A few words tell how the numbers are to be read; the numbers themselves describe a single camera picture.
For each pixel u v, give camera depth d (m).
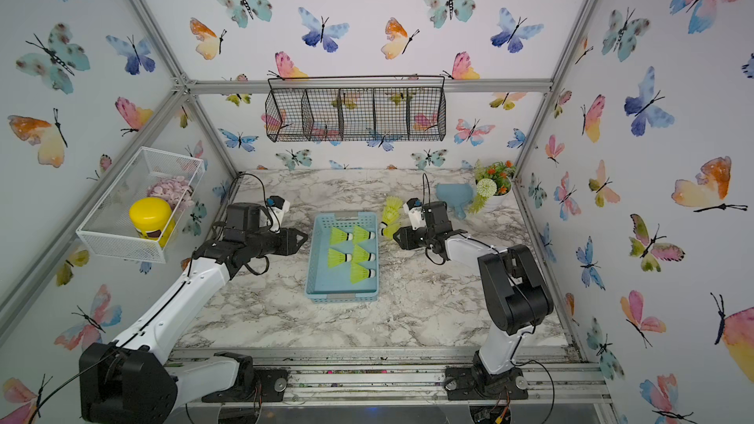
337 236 0.99
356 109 0.99
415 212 0.87
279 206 0.73
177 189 0.69
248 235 0.63
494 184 0.98
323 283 0.93
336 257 0.94
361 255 0.95
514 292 0.48
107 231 0.59
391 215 1.04
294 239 0.75
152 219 0.63
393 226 1.04
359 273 0.90
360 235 0.98
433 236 0.75
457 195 1.15
